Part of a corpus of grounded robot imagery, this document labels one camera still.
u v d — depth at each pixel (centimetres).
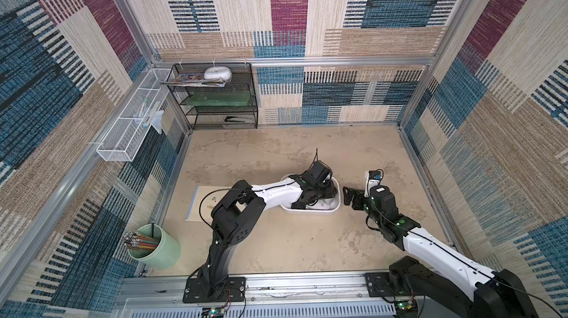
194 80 93
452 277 48
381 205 64
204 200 48
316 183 73
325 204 89
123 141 91
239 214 52
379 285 73
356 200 76
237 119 107
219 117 119
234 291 72
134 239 67
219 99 94
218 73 89
